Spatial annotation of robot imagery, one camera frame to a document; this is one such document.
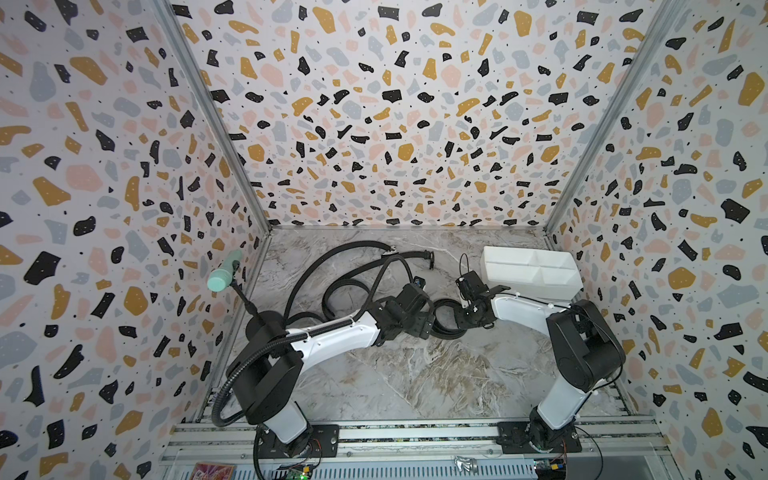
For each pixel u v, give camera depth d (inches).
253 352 18.6
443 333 36.0
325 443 28.8
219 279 25.1
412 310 26.1
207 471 26.6
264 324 36.3
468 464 27.5
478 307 28.0
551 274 40.6
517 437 29.2
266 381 16.8
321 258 43.0
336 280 40.6
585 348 19.0
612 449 29.3
